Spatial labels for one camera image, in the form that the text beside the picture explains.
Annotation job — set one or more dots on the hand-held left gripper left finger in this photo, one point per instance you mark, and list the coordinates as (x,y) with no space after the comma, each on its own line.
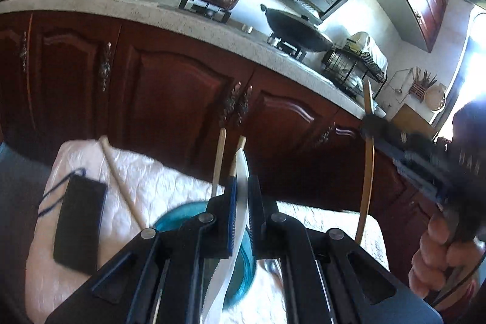
(230,221)

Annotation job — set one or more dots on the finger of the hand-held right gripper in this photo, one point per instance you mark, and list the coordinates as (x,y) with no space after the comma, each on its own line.
(376,128)
(417,172)

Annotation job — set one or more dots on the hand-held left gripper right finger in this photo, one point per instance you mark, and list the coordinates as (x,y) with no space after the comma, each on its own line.
(255,217)

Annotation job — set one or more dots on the white serrated knife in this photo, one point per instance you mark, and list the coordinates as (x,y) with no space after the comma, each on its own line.
(241,195)

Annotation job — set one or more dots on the teal glass bowl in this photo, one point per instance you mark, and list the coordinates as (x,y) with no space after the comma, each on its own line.
(245,271)

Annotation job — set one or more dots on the person's right hand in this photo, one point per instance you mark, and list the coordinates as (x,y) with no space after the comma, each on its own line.
(429,263)

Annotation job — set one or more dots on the wooden cutting board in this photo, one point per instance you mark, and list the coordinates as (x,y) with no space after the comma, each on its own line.
(412,117)

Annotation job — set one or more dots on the hanging metal ladle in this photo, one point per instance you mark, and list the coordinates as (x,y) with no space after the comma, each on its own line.
(398,90)

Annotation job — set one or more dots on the round woven trivet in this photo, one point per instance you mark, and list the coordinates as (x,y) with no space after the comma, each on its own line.
(436,98)

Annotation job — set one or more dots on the white towel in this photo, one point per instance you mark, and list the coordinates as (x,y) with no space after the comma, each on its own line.
(374,54)

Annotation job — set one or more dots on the white quilted cloth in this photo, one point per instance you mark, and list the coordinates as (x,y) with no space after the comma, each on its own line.
(144,179)

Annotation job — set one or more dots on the bright window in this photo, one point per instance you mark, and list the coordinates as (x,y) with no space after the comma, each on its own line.
(470,62)

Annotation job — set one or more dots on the black wok with lid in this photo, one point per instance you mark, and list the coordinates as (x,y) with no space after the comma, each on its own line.
(300,33)

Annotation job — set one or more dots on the dark red lower cabinets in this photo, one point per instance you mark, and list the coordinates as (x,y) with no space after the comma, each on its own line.
(171,92)

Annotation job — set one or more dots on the gas stove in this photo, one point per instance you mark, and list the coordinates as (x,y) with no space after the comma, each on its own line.
(205,9)

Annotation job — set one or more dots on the blue grey stool seat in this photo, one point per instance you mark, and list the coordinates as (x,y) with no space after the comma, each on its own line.
(17,195)

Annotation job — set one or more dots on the speckled grey kitchen counter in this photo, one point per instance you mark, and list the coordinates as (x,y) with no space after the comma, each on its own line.
(152,20)

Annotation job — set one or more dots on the wall chopstick holder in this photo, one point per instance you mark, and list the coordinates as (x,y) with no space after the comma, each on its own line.
(421,86)

